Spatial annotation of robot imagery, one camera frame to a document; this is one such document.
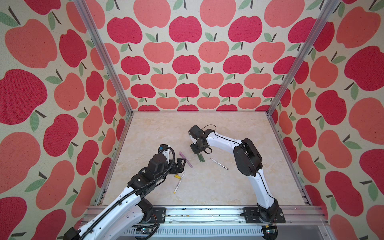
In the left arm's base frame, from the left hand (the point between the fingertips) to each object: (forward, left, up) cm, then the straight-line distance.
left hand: (182, 162), depth 77 cm
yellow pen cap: (-2, +3, -16) cm, 16 cm away
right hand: (+17, -10, -15) cm, 24 cm away
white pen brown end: (+6, -22, -16) cm, 28 cm away
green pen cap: (+11, -11, -16) cm, 22 cm away
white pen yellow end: (-8, +4, -16) cm, 18 cm away
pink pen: (+7, -3, -16) cm, 17 cm away
